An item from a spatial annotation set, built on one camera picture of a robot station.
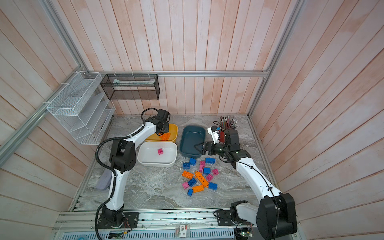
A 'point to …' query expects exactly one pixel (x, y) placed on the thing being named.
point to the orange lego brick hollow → (187, 174)
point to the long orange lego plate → (198, 176)
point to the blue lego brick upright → (192, 161)
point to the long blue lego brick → (210, 160)
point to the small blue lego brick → (190, 192)
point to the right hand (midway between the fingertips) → (199, 146)
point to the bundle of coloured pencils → (228, 123)
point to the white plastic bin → (157, 153)
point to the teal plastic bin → (190, 136)
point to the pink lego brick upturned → (202, 163)
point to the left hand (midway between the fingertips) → (163, 129)
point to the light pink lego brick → (185, 185)
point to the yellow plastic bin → (173, 130)
